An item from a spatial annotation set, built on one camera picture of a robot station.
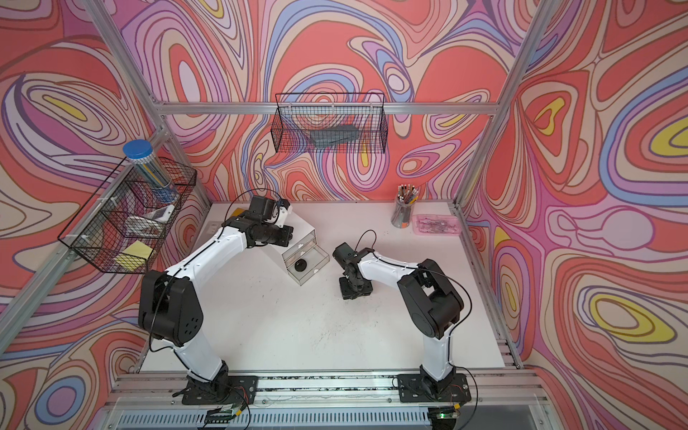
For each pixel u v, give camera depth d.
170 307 0.46
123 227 0.74
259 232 0.67
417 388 0.73
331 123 0.85
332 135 0.88
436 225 1.11
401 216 1.10
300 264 0.96
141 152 0.70
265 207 0.71
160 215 0.73
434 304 0.50
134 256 0.64
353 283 0.79
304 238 0.91
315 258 1.01
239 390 0.74
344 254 0.77
